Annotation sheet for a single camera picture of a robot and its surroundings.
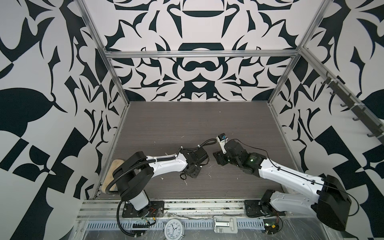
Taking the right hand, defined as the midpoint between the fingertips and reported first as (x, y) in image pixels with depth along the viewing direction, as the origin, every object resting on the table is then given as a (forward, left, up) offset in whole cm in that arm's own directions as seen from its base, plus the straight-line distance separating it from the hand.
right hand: (218, 151), depth 81 cm
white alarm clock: (-34, +22, -7) cm, 41 cm away
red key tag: (-15, +17, +5) cm, 23 cm away
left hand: (-6, +13, -10) cm, 17 cm away
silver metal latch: (-32, -1, -9) cm, 33 cm away
